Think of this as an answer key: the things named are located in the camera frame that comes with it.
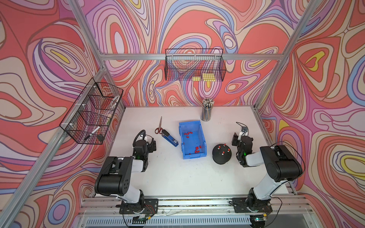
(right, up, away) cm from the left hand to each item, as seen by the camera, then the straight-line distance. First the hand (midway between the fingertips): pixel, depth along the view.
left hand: (147, 140), depth 94 cm
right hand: (+63, +3, +2) cm, 63 cm away
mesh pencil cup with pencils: (+41, +22, +7) cm, 47 cm away
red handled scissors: (+7, +7, +10) cm, 14 cm away
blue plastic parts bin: (+31, -3, +5) cm, 32 cm away
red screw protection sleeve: (+46, -2, -12) cm, 48 cm away
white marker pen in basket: (-23, +6, -22) cm, 33 cm away
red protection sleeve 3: (+48, -5, -14) cm, 50 cm away
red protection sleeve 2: (+51, -3, -12) cm, 53 cm away
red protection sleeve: (+50, -1, -9) cm, 51 cm away
